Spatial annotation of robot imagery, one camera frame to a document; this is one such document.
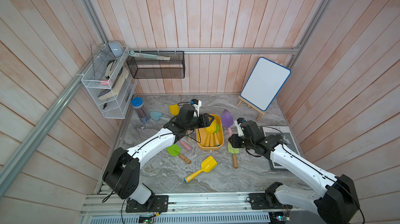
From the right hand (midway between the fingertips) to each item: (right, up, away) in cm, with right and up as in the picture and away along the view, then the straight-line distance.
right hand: (229, 138), depth 83 cm
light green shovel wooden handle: (+4, -9, +8) cm, 13 cm away
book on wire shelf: (-60, +26, -5) cm, 65 cm away
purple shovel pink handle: (-23, -7, +7) cm, 25 cm away
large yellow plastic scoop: (-12, -16, +2) cm, 20 cm away
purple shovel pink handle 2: (0, +9, +5) cm, 10 cm away
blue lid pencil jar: (-53, +19, +7) cm, 57 cm away
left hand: (-11, +9, -2) cm, 14 cm away
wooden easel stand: (+20, +17, +21) cm, 34 cm away
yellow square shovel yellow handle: (-10, +2, +15) cm, 18 cm away
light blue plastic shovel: (-47, +11, +25) cm, 54 cm away
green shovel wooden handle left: (-31, -9, +7) cm, 33 cm away
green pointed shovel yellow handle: (-6, -1, +13) cm, 14 cm away
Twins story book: (+38, +2, +12) cm, 40 cm away
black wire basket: (-56, +44, +23) cm, 75 cm away
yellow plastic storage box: (-15, -1, +12) cm, 20 cm away
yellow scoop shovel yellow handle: (-7, +5, +17) cm, 19 cm away
